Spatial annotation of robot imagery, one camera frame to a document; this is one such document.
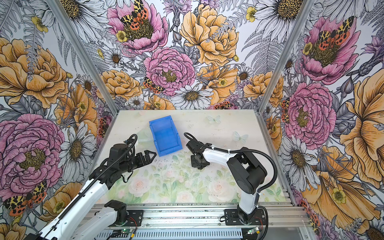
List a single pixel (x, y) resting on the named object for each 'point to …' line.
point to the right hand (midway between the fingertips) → (198, 168)
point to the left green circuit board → (127, 230)
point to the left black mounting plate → (137, 215)
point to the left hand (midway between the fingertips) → (149, 161)
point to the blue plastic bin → (165, 135)
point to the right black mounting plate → (231, 218)
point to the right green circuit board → (251, 231)
